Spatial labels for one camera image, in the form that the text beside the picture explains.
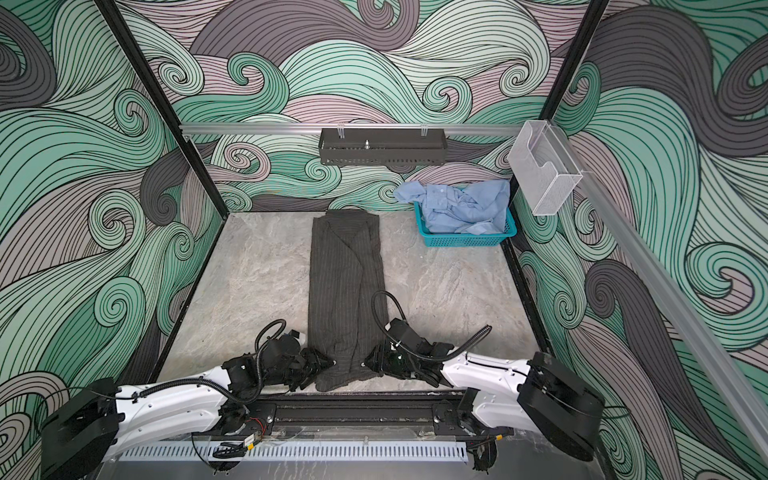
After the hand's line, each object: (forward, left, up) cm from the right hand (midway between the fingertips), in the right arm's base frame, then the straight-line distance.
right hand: (370, 368), depth 80 cm
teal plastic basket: (+43, -32, +4) cm, 54 cm away
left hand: (0, +10, 0) cm, 10 cm away
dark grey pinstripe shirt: (+16, +7, 0) cm, 18 cm away
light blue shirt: (+58, -41, +4) cm, 71 cm away
